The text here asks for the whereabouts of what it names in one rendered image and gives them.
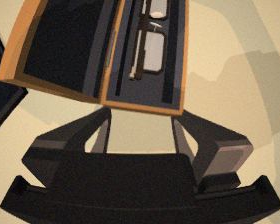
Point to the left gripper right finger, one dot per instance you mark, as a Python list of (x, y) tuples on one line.
[(220, 150)]

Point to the black glasses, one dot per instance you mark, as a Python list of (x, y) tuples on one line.
[(152, 59)]

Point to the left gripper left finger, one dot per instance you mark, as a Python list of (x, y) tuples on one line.
[(74, 135)]

